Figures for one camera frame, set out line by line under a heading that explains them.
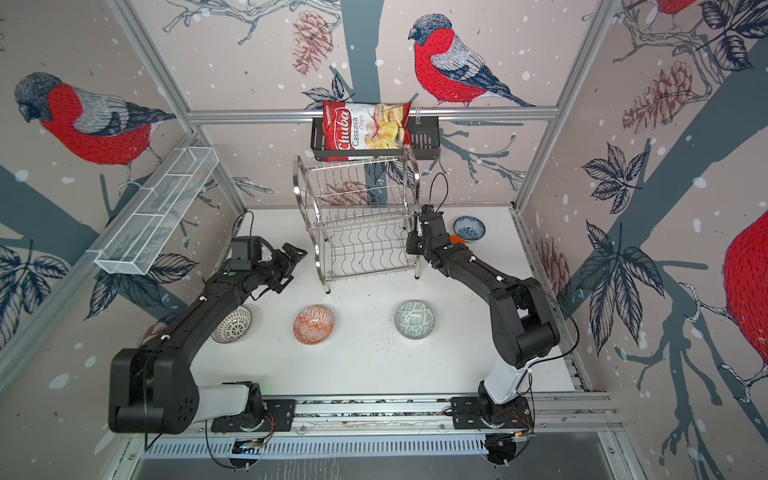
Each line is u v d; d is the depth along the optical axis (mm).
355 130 879
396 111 856
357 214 1339
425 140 949
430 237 712
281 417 732
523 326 468
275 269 743
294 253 805
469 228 1113
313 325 879
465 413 728
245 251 669
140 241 713
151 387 404
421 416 749
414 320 898
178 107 892
